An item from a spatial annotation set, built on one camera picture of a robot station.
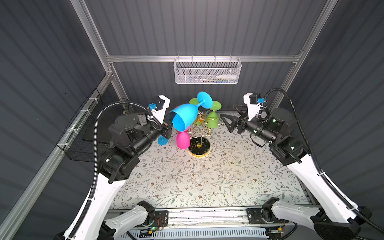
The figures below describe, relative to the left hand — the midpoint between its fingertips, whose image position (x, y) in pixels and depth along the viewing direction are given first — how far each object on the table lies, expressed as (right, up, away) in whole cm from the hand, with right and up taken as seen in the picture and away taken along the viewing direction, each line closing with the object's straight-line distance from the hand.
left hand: (174, 109), depth 53 cm
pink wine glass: (+1, -13, +26) cm, 29 cm away
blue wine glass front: (-16, -16, +50) cm, 55 cm away
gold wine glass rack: (+10, -20, +46) cm, 51 cm away
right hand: (+21, -1, +5) cm, 22 cm away
